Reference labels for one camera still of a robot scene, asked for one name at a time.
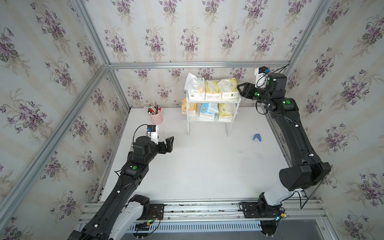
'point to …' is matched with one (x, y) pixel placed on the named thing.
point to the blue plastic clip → (257, 135)
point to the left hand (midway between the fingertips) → (167, 138)
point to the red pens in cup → (154, 110)
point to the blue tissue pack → (209, 110)
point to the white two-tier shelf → (191, 100)
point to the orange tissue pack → (192, 107)
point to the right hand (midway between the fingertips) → (243, 86)
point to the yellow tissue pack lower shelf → (222, 114)
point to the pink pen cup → (157, 119)
